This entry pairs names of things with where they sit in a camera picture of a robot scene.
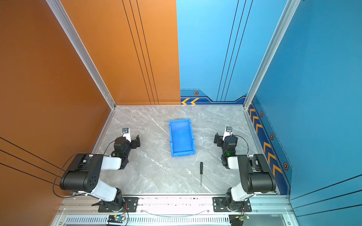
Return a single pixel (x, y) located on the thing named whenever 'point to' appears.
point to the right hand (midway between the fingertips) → (223, 133)
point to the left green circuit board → (116, 218)
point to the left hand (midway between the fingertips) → (131, 134)
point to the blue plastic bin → (182, 142)
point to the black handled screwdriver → (201, 173)
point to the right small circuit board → (243, 217)
